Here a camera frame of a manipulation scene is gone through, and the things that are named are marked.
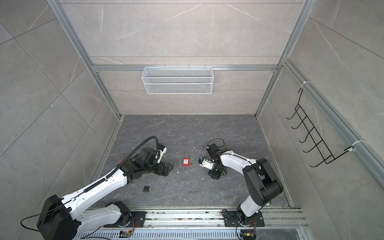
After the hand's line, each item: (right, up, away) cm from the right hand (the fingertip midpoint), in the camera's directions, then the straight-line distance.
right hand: (215, 171), depth 91 cm
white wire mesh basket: (-25, +60, +9) cm, 65 cm away
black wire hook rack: (+41, +20, -28) cm, 54 cm away
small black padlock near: (-41, -8, -7) cm, 42 cm away
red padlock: (-18, +6, +2) cm, 20 cm away
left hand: (-28, +8, -10) cm, 31 cm away
